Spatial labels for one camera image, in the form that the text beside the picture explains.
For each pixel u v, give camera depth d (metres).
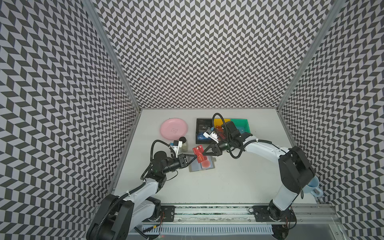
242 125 1.05
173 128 1.05
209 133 0.75
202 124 1.07
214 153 0.74
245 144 0.60
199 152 0.78
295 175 0.46
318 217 0.74
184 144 0.89
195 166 0.89
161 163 0.64
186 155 0.74
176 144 0.75
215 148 0.72
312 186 0.77
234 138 0.68
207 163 0.89
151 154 0.63
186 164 0.71
